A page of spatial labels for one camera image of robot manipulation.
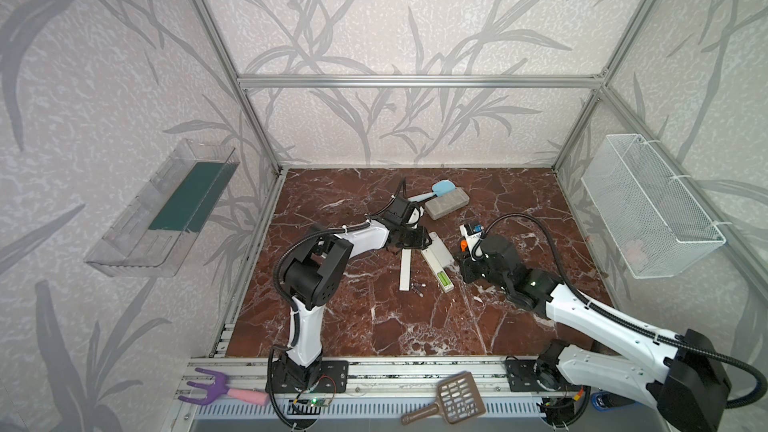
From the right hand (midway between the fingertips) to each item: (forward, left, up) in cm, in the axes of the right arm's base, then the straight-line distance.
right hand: (456, 244), depth 81 cm
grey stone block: (+23, 0, -12) cm, 26 cm away
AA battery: (-8, +10, -14) cm, 19 cm away
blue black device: (-35, -32, -12) cm, 49 cm away
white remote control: (+6, +3, -15) cm, 16 cm away
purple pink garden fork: (-32, +60, -14) cm, 69 cm away
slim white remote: (-1, +4, -14) cm, 15 cm away
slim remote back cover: (0, +14, -16) cm, 21 cm away
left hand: (+9, +5, -10) cm, 14 cm away
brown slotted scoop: (-34, +1, -15) cm, 37 cm away
